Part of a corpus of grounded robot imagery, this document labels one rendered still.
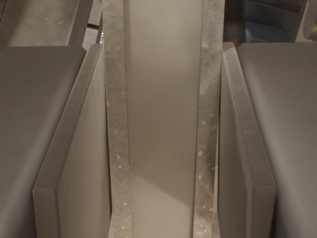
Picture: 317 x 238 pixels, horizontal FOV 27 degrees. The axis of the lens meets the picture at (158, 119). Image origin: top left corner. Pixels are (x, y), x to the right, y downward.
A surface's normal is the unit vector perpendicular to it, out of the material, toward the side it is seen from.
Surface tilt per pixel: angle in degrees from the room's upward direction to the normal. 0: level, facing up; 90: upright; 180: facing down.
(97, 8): 4
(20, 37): 40
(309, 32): 90
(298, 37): 0
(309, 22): 90
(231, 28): 57
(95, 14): 4
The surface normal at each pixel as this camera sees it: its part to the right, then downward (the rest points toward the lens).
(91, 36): -0.02, 0.39
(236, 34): 0.41, -0.53
